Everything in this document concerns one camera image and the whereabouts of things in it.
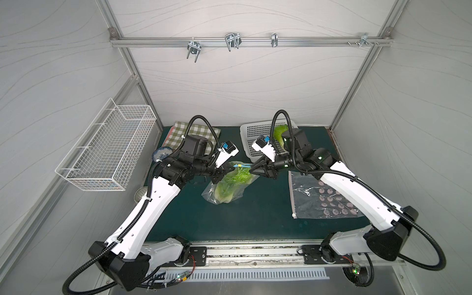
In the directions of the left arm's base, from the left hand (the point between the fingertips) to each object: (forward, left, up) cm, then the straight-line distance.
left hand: (232, 167), depth 68 cm
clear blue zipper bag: (-1, +11, -20) cm, 23 cm away
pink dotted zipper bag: (+2, -39, -30) cm, 49 cm away
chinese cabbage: (-2, -3, -3) cm, 5 cm away
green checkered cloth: (+46, +39, -27) cm, 66 cm away
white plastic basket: (+41, -8, -23) cm, 48 cm away
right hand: (0, -7, +1) cm, 7 cm away
